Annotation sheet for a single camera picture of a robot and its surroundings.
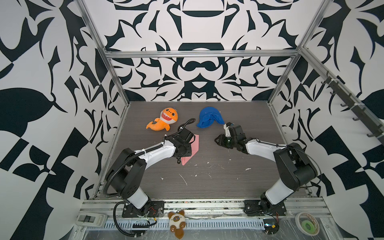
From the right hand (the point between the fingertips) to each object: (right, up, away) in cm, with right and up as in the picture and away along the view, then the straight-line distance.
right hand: (217, 138), depth 93 cm
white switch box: (-62, -34, -23) cm, 74 cm away
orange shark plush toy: (-31, +14, +8) cm, 35 cm away
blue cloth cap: (-5, +14, +11) cm, 18 cm away
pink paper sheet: (-14, -7, +2) cm, 16 cm away
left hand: (-17, -6, -4) cm, 19 cm away
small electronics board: (+22, -38, -22) cm, 49 cm away
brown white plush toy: (-22, -35, -24) cm, 48 cm away
